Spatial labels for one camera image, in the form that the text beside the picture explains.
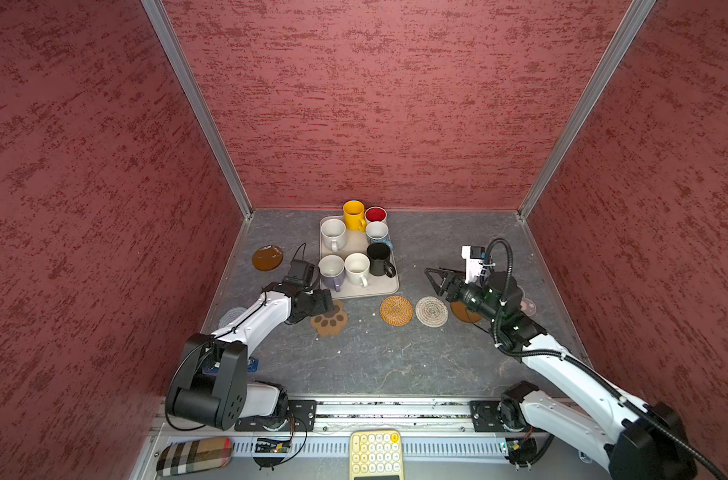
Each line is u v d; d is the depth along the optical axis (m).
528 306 0.95
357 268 0.96
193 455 0.67
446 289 0.68
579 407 0.49
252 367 0.80
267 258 1.07
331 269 1.00
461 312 0.70
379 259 1.02
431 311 0.92
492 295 0.61
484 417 0.74
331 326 0.90
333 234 1.06
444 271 0.74
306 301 0.76
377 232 1.09
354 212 1.11
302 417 0.74
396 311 0.93
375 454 0.67
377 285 1.00
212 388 0.42
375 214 1.11
